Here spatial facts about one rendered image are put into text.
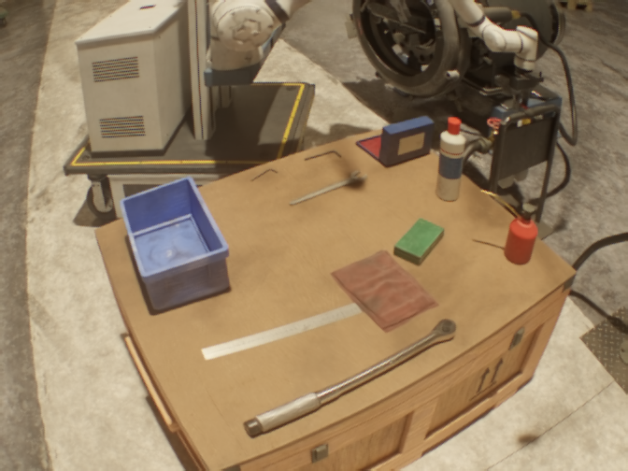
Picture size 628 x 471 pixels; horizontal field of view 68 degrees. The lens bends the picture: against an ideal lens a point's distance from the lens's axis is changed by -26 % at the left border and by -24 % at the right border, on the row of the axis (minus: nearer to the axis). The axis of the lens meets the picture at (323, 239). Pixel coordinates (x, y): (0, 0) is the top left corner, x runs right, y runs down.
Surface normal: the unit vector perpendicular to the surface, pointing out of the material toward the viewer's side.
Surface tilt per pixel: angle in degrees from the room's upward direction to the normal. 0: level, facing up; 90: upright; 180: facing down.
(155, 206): 90
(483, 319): 0
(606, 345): 0
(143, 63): 90
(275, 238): 0
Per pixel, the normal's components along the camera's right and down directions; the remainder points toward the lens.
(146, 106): -0.10, 0.63
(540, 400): 0.00, -0.77
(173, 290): 0.45, 0.57
